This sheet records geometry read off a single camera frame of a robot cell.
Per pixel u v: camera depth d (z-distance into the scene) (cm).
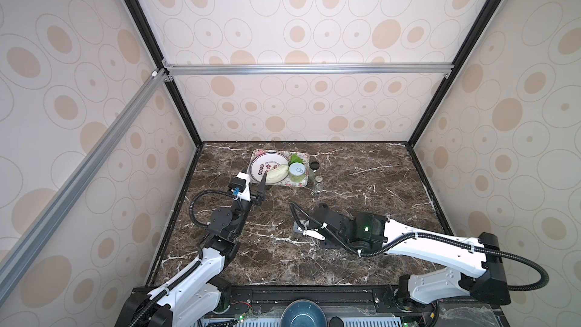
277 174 102
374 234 47
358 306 73
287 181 103
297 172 101
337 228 51
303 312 70
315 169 99
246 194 61
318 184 96
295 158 103
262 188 66
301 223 58
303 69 91
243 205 65
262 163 110
